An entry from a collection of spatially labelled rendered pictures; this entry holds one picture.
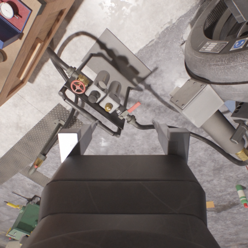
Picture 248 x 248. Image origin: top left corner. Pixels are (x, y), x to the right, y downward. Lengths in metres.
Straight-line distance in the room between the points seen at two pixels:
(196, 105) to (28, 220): 2.95
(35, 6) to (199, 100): 0.71
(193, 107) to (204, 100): 0.04
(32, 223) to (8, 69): 2.50
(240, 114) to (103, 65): 1.04
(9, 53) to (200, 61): 0.84
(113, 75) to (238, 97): 1.02
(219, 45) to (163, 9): 0.74
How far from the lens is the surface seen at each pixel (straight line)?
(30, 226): 3.18
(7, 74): 1.10
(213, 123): 0.59
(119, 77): 1.37
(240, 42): 0.51
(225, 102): 1.25
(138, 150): 1.84
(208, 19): 0.83
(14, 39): 0.93
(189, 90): 0.55
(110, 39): 1.29
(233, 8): 0.59
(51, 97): 1.67
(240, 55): 0.47
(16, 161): 2.67
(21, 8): 0.92
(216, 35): 0.79
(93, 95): 0.89
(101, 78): 1.02
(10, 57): 1.04
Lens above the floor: 1.24
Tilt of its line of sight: 50 degrees down
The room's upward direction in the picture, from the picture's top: 169 degrees counter-clockwise
